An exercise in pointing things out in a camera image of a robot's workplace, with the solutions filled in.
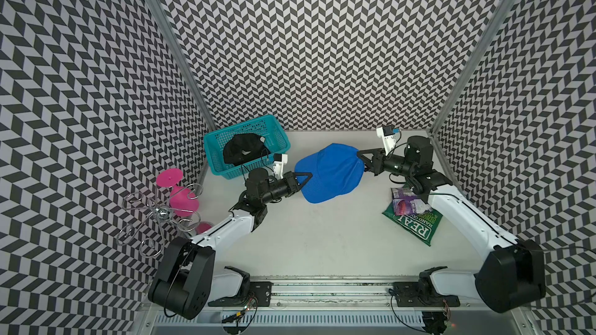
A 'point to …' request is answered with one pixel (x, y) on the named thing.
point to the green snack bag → (421, 226)
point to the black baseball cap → (244, 147)
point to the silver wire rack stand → (163, 212)
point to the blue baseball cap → (335, 170)
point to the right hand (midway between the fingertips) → (358, 157)
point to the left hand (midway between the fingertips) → (311, 178)
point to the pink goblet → (182, 202)
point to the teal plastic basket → (266, 127)
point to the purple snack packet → (407, 203)
